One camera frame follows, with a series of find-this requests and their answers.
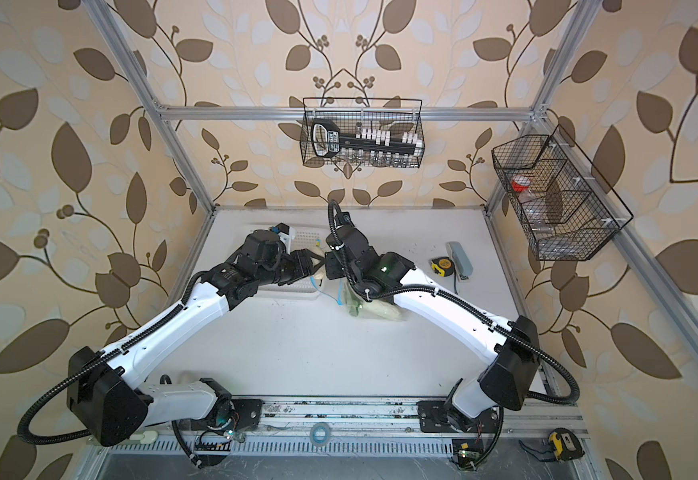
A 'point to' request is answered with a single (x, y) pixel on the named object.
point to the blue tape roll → (320, 434)
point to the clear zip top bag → (340, 292)
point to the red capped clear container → (520, 183)
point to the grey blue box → (461, 263)
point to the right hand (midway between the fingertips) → (334, 256)
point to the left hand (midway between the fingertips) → (322, 261)
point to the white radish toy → (380, 309)
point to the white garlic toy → (321, 273)
